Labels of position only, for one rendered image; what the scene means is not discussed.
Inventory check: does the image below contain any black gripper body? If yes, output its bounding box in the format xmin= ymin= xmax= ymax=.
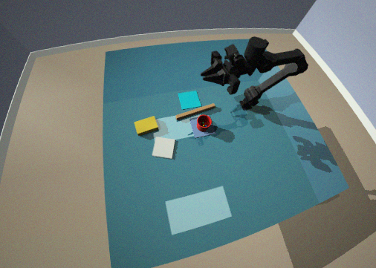
xmin=210 ymin=50 xmax=245 ymax=95

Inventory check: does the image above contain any white square block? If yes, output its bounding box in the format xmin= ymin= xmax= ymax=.
xmin=152 ymin=137 xmax=175 ymax=159

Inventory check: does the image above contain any yellow rectangular block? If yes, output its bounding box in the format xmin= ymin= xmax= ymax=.
xmin=134 ymin=116 xmax=158 ymax=136

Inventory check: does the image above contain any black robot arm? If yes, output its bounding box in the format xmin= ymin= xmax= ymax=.
xmin=224 ymin=36 xmax=308 ymax=111

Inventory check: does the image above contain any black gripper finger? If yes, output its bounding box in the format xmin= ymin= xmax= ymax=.
xmin=201 ymin=59 xmax=219 ymax=76
xmin=203 ymin=68 xmax=227 ymax=86

